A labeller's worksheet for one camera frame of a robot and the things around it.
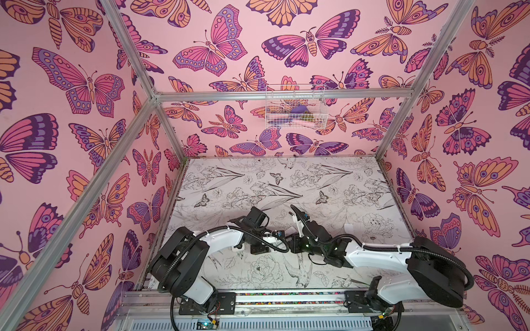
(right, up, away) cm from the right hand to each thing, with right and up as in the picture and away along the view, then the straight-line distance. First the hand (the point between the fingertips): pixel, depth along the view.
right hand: (282, 238), depth 81 cm
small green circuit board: (-28, -28, -9) cm, 40 cm away
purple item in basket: (+9, +56, +14) cm, 58 cm away
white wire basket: (0, +61, +14) cm, 62 cm away
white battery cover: (+30, +1, +11) cm, 32 cm away
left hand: (-6, -3, +7) cm, 10 cm away
